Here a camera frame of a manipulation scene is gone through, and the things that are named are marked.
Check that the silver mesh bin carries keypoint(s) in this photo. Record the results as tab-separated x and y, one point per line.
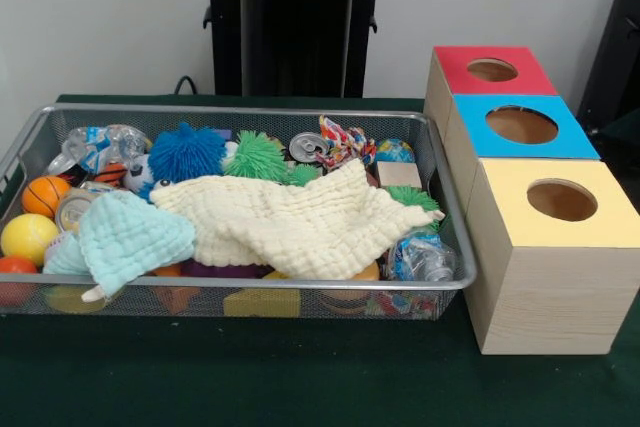
300	119

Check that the wooden box with three holes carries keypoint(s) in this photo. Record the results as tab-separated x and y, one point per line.
550	297

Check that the cream waffle cloth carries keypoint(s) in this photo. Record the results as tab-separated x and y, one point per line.
300	227

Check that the green spiky rubber ball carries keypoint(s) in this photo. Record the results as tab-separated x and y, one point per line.
255	159

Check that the plain wooden cube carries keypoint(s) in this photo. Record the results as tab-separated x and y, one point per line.
398	174

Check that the globe print ball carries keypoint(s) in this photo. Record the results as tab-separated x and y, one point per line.
395	152

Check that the blue spiky rubber ball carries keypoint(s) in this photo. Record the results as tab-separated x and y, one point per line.
185	154

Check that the light blue waffle cloth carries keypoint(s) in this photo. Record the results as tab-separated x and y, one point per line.
130	242

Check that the orange basketball toy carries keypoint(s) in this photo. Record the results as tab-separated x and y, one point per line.
42	197

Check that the yellow foam ball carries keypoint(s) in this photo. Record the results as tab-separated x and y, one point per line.
27	239

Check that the dark green side table cloth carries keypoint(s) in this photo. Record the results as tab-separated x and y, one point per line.
625	129

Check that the red foam ball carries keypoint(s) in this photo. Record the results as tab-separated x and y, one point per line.
17	265

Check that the black upright panel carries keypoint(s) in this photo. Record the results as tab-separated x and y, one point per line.
620	47

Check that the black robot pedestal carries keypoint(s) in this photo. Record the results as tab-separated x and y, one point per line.
295	22

